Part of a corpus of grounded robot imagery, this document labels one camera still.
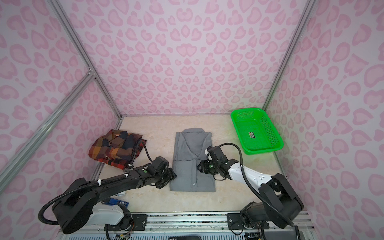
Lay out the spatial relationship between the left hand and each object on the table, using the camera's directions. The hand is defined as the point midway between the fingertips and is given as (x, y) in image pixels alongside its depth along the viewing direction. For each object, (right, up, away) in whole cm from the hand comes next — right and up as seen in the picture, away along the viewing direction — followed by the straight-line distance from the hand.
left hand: (176, 176), depth 85 cm
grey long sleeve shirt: (+8, +16, +17) cm, 25 cm away
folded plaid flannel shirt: (-37, +15, +6) cm, 40 cm away
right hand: (+14, +5, -1) cm, 15 cm away
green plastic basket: (+54, +24, +24) cm, 64 cm away
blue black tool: (-30, -10, -10) cm, 33 cm away
